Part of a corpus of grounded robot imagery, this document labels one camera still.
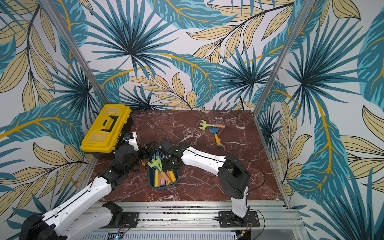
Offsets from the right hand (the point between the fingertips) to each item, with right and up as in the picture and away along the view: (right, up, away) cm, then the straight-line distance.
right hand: (166, 167), depth 83 cm
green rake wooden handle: (+23, +24, +27) cm, 43 cm away
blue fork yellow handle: (+31, +20, +26) cm, 45 cm away
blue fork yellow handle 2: (-2, +9, -10) cm, 14 cm away
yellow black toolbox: (-35, +26, +9) cm, 45 cm away
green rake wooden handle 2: (-6, +1, +3) cm, 6 cm away
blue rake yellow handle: (-5, -6, -1) cm, 7 cm away
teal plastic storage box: (+4, -4, -1) cm, 6 cm away
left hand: (-9, +13, -4) cm, 16 cm away
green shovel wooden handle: (+2, -7, -3) cm, 8 cm away
